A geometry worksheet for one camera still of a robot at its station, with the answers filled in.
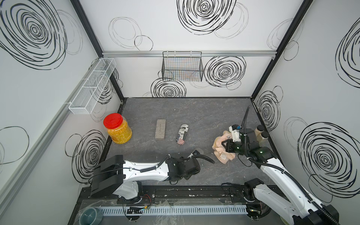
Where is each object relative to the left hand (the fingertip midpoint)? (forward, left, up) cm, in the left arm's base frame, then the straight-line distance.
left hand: (190, 166), depth 79 cm
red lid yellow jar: (+18, +44, +7) cm, 48 cm away
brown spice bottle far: (+24, -46, +5) cm, 52 cm away
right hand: (+10, -19, +9) cm, 23 cm away
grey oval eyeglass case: (+8, -6, +3) cm, 11 cm away
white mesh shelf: (+20, +57, +28) cm, 67 cm away
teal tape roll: (-24, +48, -4) cm, 54 cm away
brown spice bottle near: (+18, -46, +4) cm, 49 cm away
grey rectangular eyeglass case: (+25, +20, -1) cm, 32 cm away
